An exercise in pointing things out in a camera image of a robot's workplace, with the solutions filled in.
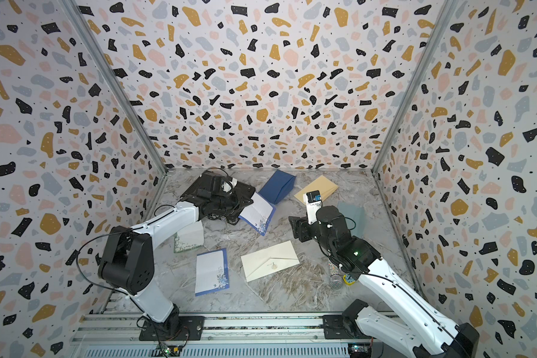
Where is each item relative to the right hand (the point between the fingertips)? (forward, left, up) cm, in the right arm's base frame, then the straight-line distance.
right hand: (297, 216), depth 72 cm
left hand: (+13, +16, -8) cm, 22 cm away
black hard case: (+7, +27, +2) cm, 28 cm away
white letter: (+10, +15, -14) cm, 22 cm away
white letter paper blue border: (-9, +32, -25) cm, 42 cm away
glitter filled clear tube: (-12, -15, -23) cm, 30 cm away
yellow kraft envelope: (+39, -14, -27) cm, 49 cm away
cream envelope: (-5, +10, -24) cm, 27 cm away
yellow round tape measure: (-11, -20, -26) cm, 34 cm away
